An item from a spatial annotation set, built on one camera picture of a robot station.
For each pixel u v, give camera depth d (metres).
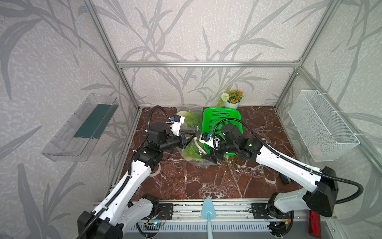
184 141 0.61
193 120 1.02
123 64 0.94
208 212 0.73
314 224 0.67
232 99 1.08
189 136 0.70
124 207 0.43
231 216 0.72
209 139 0.61
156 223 0.71
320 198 0.39
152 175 0.85
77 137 0.64
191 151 0.72
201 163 0.85
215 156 0.63
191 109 1.12
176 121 0.63
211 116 1.12
